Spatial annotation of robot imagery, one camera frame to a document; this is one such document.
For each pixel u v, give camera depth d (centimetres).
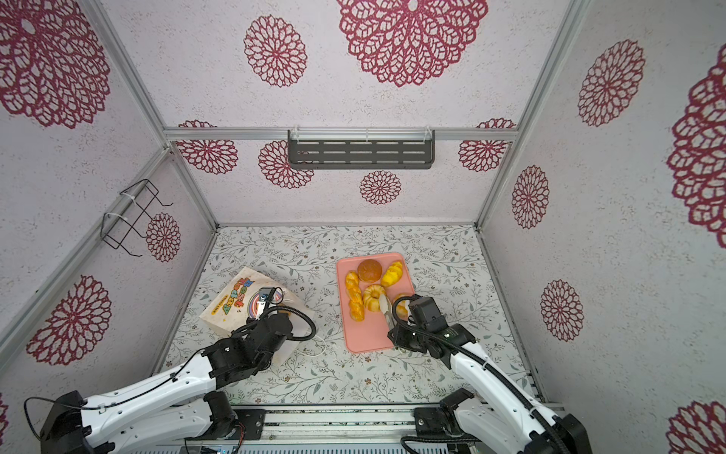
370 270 100
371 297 95
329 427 75
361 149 93
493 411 47
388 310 87
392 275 101
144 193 83
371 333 90
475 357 51
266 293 65
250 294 84
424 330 61
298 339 63
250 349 57
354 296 96
